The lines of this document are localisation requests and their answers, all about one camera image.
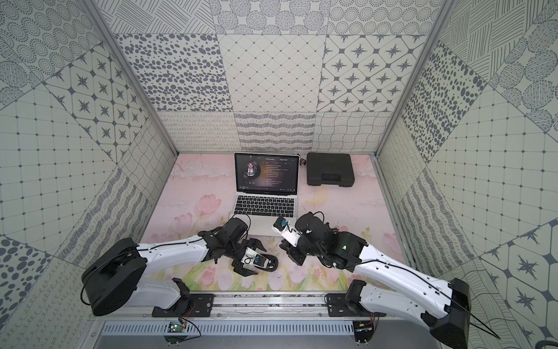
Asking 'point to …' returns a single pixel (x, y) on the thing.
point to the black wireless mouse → (272, 263)
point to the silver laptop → (266, 187)
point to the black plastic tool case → (330, 169)
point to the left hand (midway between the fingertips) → (262, 251)
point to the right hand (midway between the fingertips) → (285, 244)
